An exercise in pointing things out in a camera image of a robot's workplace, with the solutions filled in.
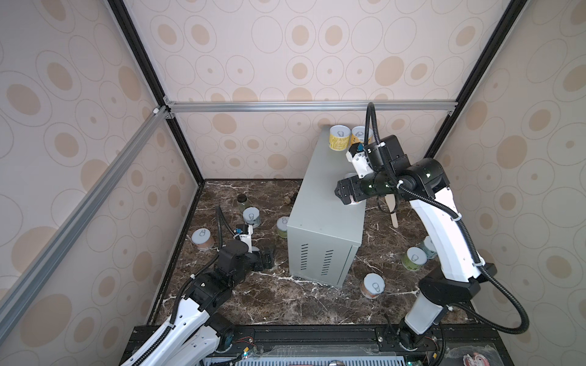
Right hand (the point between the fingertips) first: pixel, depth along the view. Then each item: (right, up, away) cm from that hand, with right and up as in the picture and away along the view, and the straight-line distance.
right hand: (349, 186), depth 67 cm
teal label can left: (-35, -11, +32) cm, 49 cm away
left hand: (-24, -19, +7) cm, 31 cm away
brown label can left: (-55, -20, +27) cm, 65 cm away
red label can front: (+11, -34, +12) cm, 38 cm away
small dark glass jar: (-40, -3, +33) cm, 52 cm away
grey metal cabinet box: (-8, -13, -7) cm, 16 cm away
